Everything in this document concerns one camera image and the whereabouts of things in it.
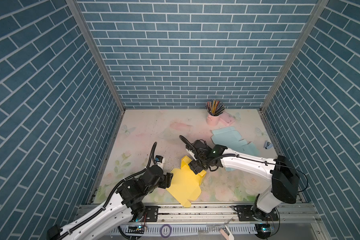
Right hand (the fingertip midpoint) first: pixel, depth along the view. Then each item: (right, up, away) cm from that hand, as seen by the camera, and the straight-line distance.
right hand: (193, 162), depth 82 cm
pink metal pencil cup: (+15, +24, +23) cm, 36 cm away
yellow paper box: (-4, -12, -3) cm, 13 cm away
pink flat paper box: (+26, +25, +29) cm, 47 cm away
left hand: (-13, -5, -5) cm, 15 cm away
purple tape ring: (-11, -29, -12) cm, 33 cm away
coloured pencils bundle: (+16, +33, +22) cm, 43 cm away
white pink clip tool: (+15, -29, -15) cm, 35 cm away
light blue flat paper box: (+27, +11, +21) cm, 36 cm away
